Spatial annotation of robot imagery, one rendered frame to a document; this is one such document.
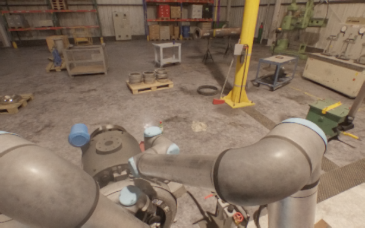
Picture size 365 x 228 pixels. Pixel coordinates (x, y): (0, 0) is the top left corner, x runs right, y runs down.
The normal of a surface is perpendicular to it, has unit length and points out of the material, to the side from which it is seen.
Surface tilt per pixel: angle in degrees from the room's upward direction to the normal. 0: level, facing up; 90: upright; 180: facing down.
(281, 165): 40
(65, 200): 62
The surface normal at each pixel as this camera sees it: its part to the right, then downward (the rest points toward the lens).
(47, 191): 0.57, -0.27
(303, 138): 0.23, -0.70
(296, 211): -0.29, 0.33
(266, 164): -0.24, -0.48
